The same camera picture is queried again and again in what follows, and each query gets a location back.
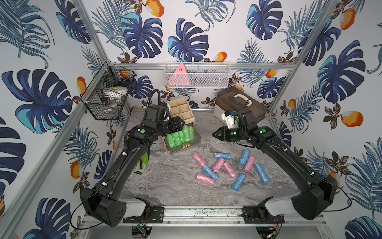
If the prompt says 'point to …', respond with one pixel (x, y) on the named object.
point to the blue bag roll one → (210, 172)
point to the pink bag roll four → (205, 179)
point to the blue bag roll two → (238, 182)
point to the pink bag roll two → (218, 165)
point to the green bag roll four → (191, 133)
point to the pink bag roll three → (232, 173)
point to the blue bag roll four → (245, 155)
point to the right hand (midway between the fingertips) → (214, 133)
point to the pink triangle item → (180, 77)
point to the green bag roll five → (185, 134)
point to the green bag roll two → (176, 139)
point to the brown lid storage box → (235, 100)
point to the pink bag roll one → (196, 156)
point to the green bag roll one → (181, 135)
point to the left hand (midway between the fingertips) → (180, 120)
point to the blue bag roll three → (225, 156)
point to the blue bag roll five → (263, 175)
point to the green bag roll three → (170, 141)
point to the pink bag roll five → (249, 164)
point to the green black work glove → (142, 165)
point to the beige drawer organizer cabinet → (180, 107)
